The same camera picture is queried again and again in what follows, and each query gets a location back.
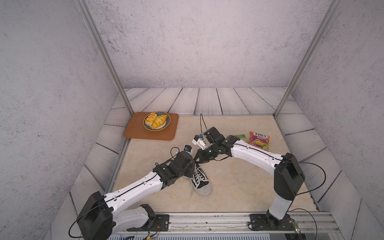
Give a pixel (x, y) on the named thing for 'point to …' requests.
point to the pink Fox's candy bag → (259, 140)
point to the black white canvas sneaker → (200, 181)
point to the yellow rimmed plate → (159, 113)
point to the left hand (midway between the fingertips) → (194, 166)
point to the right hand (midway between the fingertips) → (193, 162)
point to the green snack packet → (242, 137)
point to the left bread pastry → (150, 118)
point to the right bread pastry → (155, 122)
